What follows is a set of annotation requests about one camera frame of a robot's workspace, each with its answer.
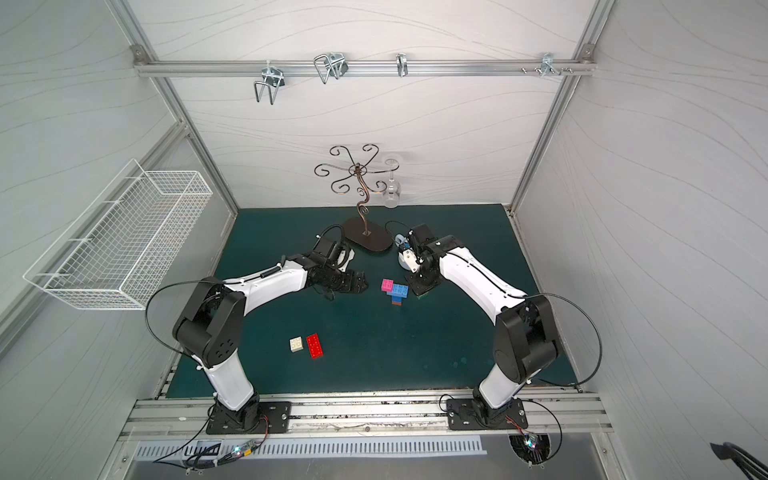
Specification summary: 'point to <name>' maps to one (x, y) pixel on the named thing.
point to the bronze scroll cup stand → (365, 234)
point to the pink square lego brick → (387, 285)
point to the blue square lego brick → (397, 299)
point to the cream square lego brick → (296, 344)
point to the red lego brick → (314, 346)
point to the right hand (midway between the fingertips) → (420, 283)
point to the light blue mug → (401, 240)
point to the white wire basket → (117, 253)
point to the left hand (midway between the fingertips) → (358, 287)
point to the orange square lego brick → (396, 303)
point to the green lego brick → (424, 296)
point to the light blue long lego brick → (399, 290)
